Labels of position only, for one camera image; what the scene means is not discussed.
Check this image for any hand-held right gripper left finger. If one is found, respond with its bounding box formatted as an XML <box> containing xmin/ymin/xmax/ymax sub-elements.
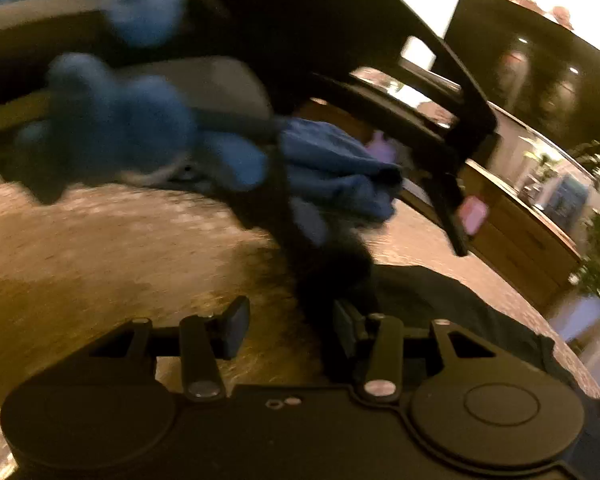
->
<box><xmin>87</xmin><ymin>295</ymin><xmax>252</xmax><ymax>404</ymax></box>

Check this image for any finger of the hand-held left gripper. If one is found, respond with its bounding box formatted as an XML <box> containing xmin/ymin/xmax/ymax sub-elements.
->
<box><xmin>310</xmin><ymin>0</ymin><xmax>501</xmax><ymax>257</ymax></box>

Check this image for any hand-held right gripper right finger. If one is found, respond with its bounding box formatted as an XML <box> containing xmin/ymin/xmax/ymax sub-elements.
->
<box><xmin>332</xmin><ymin>300</ymin><xmax>499</xmax><ymax>405</ymax></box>

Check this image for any black garment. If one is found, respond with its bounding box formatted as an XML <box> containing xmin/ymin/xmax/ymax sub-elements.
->
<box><xmin>250</xmin><ymin>200</ymin><xmax>556</xmax><ymax>396</ymax></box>

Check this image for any blue garment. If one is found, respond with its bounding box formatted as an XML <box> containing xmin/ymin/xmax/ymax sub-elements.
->
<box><xmin>275</xmin><ymin>117</ymin><xmax>403</xmax><ymax>223</ymax></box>

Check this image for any person's left hand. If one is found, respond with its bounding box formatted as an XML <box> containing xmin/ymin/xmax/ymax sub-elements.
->
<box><xmin>0</xmin><ymin>0</ymin><xmax>281</xmax><ymax>206</ymax></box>

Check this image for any pink case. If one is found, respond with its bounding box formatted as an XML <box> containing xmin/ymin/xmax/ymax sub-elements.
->
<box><xmin>457</xmin><ymin>195</ymin><xmax>491</xmax><ymax>236</ymax></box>

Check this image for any wooden sideboard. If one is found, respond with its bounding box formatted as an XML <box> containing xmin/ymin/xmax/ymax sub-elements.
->
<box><xmin>300</xmin><ymin>100</ymin><xmax>583</xmax><ymax>311</ymax></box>

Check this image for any small aquarium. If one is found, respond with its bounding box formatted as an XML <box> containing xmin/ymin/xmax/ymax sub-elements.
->
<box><xmin>550</xmin><ymin>175</ymin><xmax>590</xmax><ymax>216</ymax></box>

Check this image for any white plant pot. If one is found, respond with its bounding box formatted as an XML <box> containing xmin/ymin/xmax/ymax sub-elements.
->
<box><xmin>550</xmin><ymin>295</ymin><xmax>600</xmax><ymax>341</ymax></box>

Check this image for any pink flower garland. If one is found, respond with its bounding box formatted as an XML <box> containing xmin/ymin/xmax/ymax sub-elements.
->
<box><xmin>495</xmin><ymin>0</ymin><xmax>576</xmax><ymax>28</ymax></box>

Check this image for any wall television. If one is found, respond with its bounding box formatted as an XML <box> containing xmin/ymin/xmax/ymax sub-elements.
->
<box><xmin>442</xmin><ymin>0</ymin><xmax>600</xmax><ymax>136</ymax></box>

